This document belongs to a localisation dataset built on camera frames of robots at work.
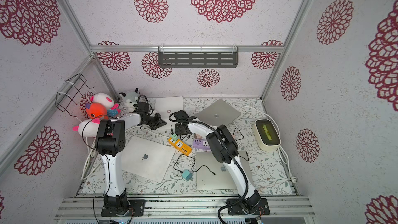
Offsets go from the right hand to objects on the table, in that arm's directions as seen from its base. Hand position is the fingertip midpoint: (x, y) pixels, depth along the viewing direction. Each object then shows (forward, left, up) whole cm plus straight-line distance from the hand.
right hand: (178, 128), depth 102 cm
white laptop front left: (-20, +15, 0) cm, 25 cm away
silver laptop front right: (-28, -21, -2) cm, 35 cm away
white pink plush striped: (-14, +42, +20) cm, 48 cm away
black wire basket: (-2, +49, +32) cm, 58 cm away
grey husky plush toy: (+8, +29, +17) cm, 35 cm away
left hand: (+5, +8, +1) cm, 9 cm away
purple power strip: (-11, -16, +1) cm, 19 cm away
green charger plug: (-9, 0, +5) cm, 11 cm away
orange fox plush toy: (-1, +45, +20) cm, 49 cm away
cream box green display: (-7, -55, +3) cm, 56 cm away
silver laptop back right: (+16, -28, -3) cm, 33 cm away
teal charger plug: (-30, -9, +1) cm, 31 cm away
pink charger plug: (-6, -14, 0) cm, 15 cm away
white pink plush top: (+9, +44, +19) cm, 49 cm away
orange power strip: (-13, -3, +1) cm, 14 cm away
